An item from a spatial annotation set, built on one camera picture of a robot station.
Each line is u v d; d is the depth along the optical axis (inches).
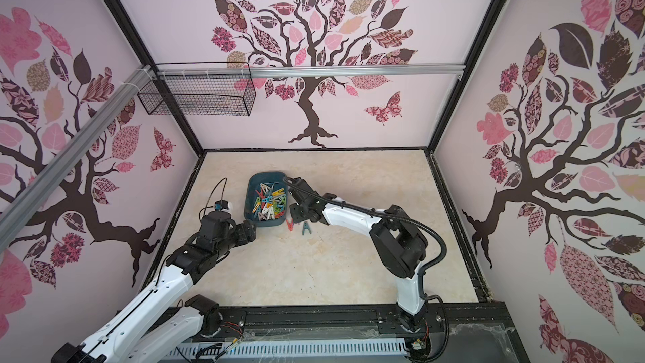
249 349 27.4
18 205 20.0
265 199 39.3
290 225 37.2
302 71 36.3
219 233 24.1
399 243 19.1
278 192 40.7
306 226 37.1
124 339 16.5
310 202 27.0
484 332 28.6
